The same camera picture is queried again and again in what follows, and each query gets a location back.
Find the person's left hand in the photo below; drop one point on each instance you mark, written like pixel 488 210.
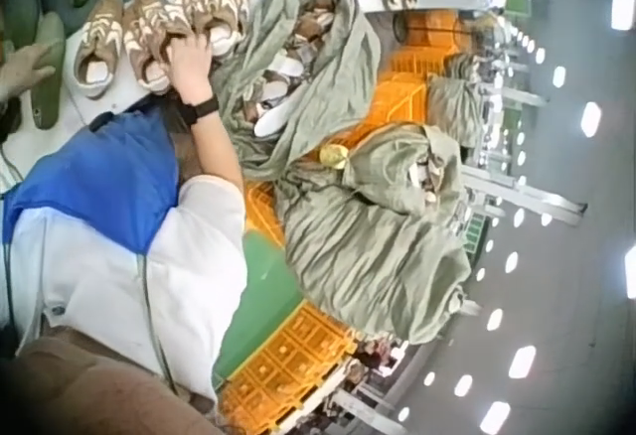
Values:
pixel 22 71

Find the person's right hand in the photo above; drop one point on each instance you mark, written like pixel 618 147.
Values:
pixel 191 72

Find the person's left fingers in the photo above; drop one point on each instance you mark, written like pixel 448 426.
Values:
pixel 42 60

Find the person's right fingers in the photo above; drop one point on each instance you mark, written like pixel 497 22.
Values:
pixel 179 43

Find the brown white sneaker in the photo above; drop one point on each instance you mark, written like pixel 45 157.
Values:
pixel 191 5
pixel 226 8
pixel 99 33
pixel 146 33

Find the black wrist band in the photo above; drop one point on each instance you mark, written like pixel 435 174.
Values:
pixel 201 107

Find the pile of brown sneakers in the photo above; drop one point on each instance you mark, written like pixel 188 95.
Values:
pixel 298 52

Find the open olive cloth bag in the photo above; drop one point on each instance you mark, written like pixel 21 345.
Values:
pixel 348 57

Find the orange plastic crate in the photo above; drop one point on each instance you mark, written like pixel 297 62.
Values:
pixel 288 355
pixel 258 201

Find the yellow tag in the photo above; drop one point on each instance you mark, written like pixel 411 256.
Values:
pixel 334 156

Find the stack of orange crates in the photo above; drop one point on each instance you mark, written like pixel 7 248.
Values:
pixel 410 82

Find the tied olive cloth bag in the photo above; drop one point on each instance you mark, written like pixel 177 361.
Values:
pixel 372 241

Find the small olive cloth bag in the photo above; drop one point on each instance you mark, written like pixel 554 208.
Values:
pixel 449 102

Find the row of work tables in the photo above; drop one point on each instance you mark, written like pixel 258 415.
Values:
pixel 502 167

